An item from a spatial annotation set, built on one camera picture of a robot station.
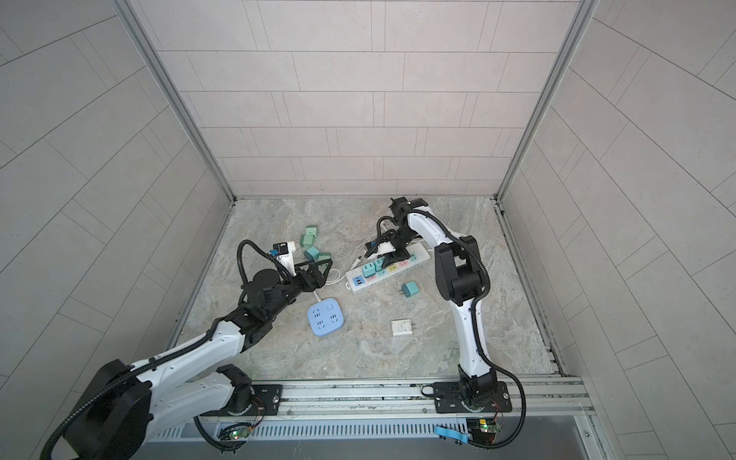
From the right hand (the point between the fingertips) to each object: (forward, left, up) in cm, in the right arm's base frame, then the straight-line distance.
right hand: (385, 253), depth 96 cm
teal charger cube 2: (-13, -7, -2) cm, 14 cm away
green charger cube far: (+12, +26, +1) cm, 28 cm away
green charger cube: (+2, +21, -2) cm, 21 cm away
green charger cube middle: (+9, +28, -1) cm, 29 cm away
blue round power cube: (-20, +19, -1) cm, 28 cm away
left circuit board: (-47, +36, 0) cm, 59 cm away
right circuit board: (-49, -23, -5) cm, 54 cm away
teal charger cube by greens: (+2, +25, 0) cm, 25 cm away
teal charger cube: (-7, +6, +3) cm, 10 cm away
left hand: (-10, +16, +13) cm, 23 cm away
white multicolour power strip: (-9, +10, -2) cm, 13 cm away
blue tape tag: (-49, -12, -3) cm, 51 cm away
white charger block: (-24, -3, -2) cm, 25 cm away
